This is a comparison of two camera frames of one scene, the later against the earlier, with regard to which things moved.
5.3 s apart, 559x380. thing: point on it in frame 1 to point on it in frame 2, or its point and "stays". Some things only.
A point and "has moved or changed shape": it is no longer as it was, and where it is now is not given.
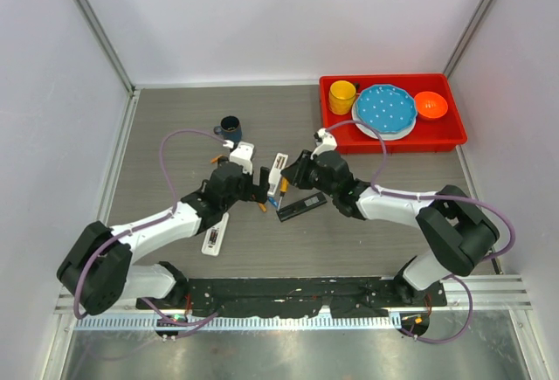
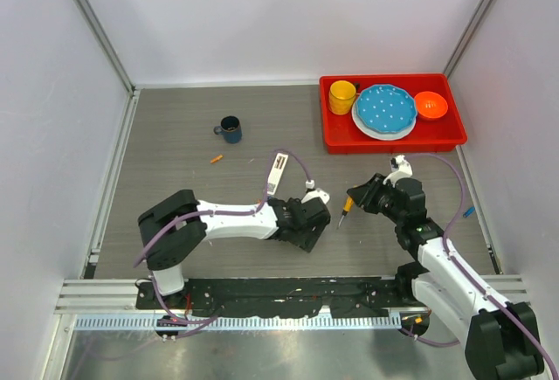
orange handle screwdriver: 284,185 has moved or changed shape
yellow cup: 341,95 stays
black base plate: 295,296 stays
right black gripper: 296,173 to 369,191
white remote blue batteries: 280,162 stays
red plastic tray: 413,111 stays
